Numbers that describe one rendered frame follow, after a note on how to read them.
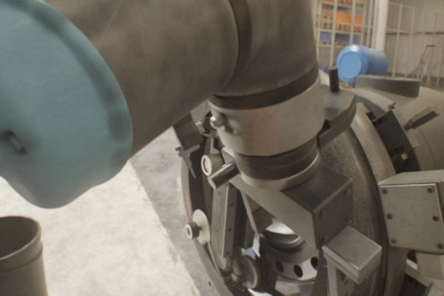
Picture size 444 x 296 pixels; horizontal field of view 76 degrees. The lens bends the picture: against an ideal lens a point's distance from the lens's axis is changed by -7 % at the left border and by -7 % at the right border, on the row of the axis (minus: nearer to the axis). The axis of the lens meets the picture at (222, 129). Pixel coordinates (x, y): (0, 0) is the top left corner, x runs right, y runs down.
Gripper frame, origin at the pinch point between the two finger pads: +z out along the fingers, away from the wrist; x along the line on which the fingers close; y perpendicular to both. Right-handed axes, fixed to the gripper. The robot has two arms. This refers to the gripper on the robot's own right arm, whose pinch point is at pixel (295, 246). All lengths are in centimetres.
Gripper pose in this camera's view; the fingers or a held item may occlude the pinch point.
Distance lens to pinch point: 38.7
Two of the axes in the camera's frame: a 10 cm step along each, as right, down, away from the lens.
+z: 2.6, 8.2, 5.2
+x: 5.4, 3.2, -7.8
